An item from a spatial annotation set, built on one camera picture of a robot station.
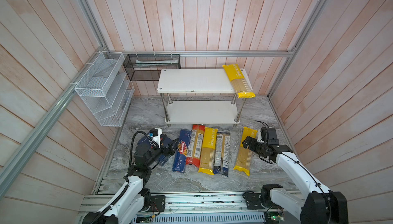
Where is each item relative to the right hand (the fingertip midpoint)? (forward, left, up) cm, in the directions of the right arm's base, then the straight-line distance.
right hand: (249, 144), depth 87 cm
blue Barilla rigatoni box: (-3, +48, +7) cm, 48 cm away
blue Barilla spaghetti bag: (-10, +40, -2) cm, 41 cm away
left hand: (-3, +44, +8) cm, 45 cm away
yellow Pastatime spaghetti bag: (-3, +24, -5) cm, 25 cm away
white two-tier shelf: (+23, +25, +27) cm, 44 cm away
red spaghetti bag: (-4, +32, -3) cm, 32 cm away
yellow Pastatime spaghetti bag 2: (-7, +4, -4) cm, 9 cm away
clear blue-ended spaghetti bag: (-1, +15, -4) cm, 16 cm away
